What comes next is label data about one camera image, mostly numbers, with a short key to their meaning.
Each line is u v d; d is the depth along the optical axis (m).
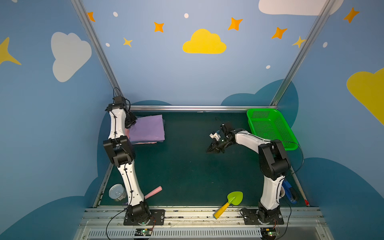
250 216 0.75
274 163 0.53
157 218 0.74
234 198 0.79
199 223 0.73
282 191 0.82
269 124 1.15
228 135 0.76
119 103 0.73
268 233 0.71
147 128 1.00
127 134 0.91
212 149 0.84
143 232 0.70
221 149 0.85
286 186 0.82
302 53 0.86
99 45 0.82
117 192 0.77
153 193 0.81
